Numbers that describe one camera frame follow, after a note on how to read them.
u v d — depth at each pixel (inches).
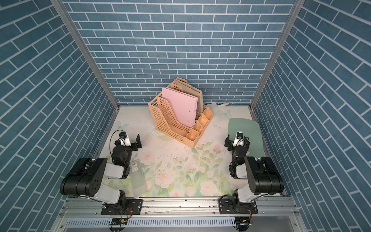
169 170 34.1
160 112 33.4
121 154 26.7
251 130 45.0
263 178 17.8
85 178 17.8
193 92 35.2
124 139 29.7
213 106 46.8
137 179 32.7
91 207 29.7
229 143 32.4
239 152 27.8
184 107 34.9
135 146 32.2
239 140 29.7
